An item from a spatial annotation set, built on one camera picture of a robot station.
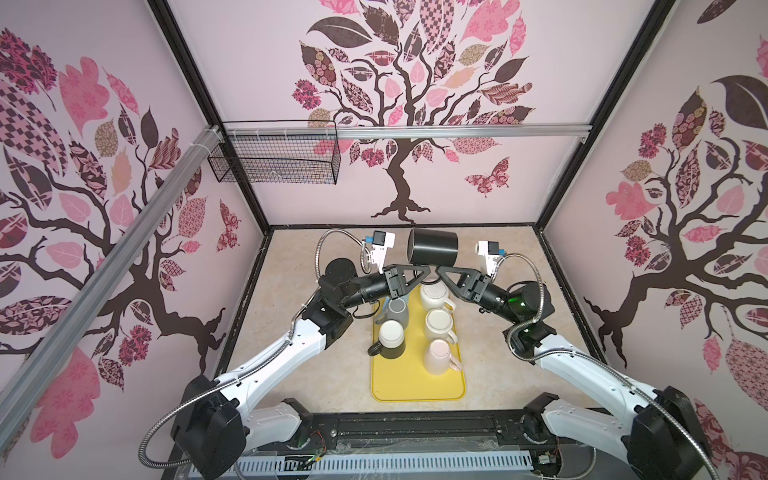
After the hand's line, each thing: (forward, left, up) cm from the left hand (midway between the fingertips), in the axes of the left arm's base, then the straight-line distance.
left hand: (431, 277), depth 63 cm
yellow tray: (-11, +4, -36) cm, 37 cm away
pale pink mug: (-8, -4, -27) cm, 28 cm away
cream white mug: (+2, -6, -28) cm, 28 cm away
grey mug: (+6, +7, -25) cm, 26 cm away
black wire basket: (+50, +45, -1) cm, 68 cm away
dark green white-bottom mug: (-4, +8, -26) cm, 27 cm away
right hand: (0, -2, +1) cm, 2 cm away
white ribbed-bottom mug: (+11, -5, -26) cm, 29 cm away
